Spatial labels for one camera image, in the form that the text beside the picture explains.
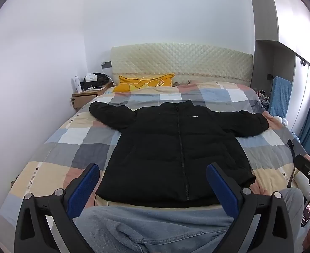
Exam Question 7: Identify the black puffer jacket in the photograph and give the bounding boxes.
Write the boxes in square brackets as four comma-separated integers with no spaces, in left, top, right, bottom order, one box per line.
[89,101,269,209]

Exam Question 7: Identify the black clothes on nightstand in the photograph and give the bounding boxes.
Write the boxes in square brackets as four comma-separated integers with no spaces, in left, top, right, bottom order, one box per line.
[81,73,110,91]

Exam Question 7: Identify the smartphone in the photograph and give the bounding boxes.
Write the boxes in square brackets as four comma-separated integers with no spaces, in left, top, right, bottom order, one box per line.
[301,200,310,227]

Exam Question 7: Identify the white plush toy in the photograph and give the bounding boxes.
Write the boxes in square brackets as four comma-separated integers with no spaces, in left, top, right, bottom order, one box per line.
[274,115,288,127]

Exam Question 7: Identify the blue jeans legs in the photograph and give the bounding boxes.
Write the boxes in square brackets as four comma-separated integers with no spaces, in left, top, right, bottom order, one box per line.
[75,206,233,252]

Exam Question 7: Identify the plaid bed quilt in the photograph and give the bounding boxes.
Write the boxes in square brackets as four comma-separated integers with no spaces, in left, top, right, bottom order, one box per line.
[0,82,306,251]

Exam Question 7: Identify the wooden nightstand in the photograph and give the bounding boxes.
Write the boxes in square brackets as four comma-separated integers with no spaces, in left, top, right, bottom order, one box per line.
[71,82,113,111]

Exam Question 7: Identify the white bottle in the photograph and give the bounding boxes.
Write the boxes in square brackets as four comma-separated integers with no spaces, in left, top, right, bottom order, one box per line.
[73,75,82,93]

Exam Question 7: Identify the white tissue box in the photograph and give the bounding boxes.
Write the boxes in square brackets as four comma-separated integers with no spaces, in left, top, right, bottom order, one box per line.
[84,73,98,82]

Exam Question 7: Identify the cream quilted headboard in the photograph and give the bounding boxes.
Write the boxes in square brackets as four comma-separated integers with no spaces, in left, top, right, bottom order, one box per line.
[110,43,253,86]

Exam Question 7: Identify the yellow pillow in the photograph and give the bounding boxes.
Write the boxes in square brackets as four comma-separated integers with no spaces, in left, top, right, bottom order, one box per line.
[113,73,175,93]

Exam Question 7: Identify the wall socket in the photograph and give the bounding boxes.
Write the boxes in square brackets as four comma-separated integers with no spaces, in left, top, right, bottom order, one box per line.
[101,61,112,69]

